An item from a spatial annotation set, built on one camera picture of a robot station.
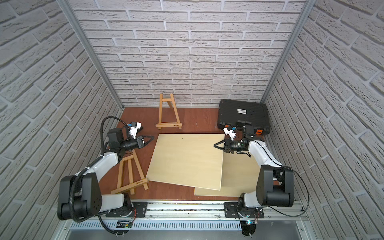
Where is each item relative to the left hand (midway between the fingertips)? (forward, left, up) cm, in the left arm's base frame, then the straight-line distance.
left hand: (155, 136), depth 82 cm
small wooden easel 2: (+26, -7, +2) cm, 27 cm away
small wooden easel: (-22, +11, -13) cm, 28 cm away
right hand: (-6, -35, -2) cm, 36 cm away
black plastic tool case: (+27, -53, -9) cm, 60 cm away
